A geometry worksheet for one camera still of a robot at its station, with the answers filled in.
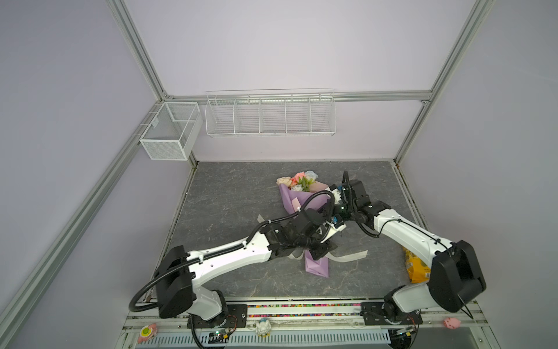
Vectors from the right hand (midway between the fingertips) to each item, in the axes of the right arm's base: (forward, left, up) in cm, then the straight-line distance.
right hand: (312, 216), depth 81 cm
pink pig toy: (-32, -45, -14) cm, 57 cm away
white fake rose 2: (+21, +5, -9) cm, 23 cm away
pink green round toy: (-36, +53, -10) cm, 65 cm away
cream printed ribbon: (-9, -9, -15) cm, 20 cm away
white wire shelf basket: (+45, +15, +16) cm, 50 cm away
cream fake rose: (+26, +11, -9) cm, 30 cm away
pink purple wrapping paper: (+12, +7, -7) cm, 15 cm away
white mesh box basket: (+36, +62, +11) cm, 73 cm away
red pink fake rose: (+27, +6, -11) cm, 30 cm away
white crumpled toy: (-34, +17, -9) cm, 39 cm away
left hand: (-12, -5, +3) cm, 14 cm away
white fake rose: (+30, -2, -10) cm, 32 cm away
